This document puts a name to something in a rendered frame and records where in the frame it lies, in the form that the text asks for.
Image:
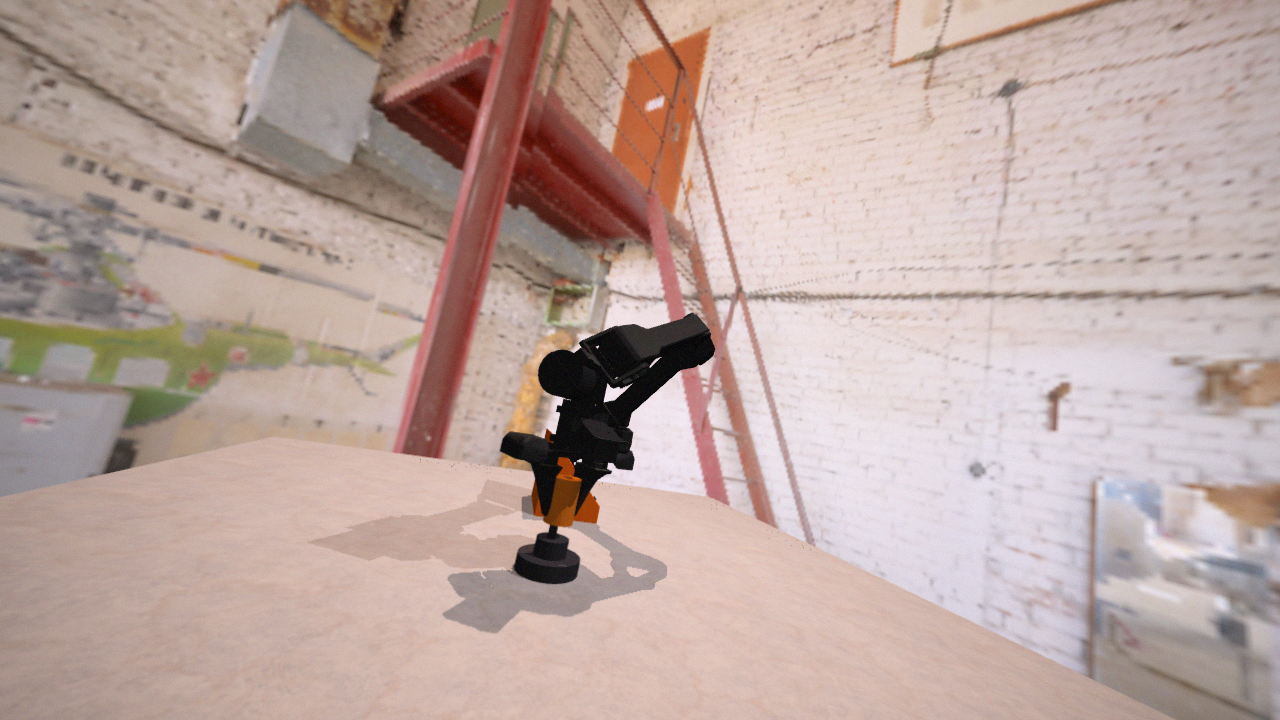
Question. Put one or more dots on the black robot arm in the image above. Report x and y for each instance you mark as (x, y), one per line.
(625, 352)

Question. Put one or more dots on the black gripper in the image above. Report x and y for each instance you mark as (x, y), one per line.
(544, 455)

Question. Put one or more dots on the orange knob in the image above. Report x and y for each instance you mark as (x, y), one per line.
(564, 501)

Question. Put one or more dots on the dark grey round pedestal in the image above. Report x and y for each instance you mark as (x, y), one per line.
(548, 560)

